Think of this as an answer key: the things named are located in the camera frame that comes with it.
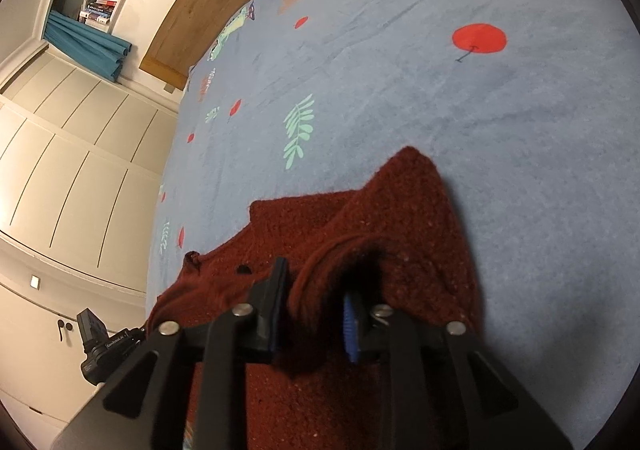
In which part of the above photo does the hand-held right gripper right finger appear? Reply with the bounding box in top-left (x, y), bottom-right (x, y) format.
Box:
top-left (342, 293), bottom-right (576, 450)

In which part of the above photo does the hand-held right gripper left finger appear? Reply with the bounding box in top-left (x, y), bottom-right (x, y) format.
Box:
top-left (50, 257), bottom-right (292, 450)

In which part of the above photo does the dark red knitted sweater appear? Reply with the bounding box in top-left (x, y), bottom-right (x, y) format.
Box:
top-left (145, 146), bottom-right (487, 450)

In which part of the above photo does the white wardrobe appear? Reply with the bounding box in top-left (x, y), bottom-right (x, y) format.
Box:
top-left (0, 49), bottom-right (181, 431)

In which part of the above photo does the blue printed bed blanket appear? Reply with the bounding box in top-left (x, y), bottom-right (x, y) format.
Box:
top-left (145, 0), bottom-right (640, 450)

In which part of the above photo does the wooden headboard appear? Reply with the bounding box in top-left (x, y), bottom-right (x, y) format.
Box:
top-left (139, 0), bottom-right (321, 91)

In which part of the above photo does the teal curtain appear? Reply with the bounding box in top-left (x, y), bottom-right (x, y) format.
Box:
top-left (44, 11), bottom-right (133, 82)

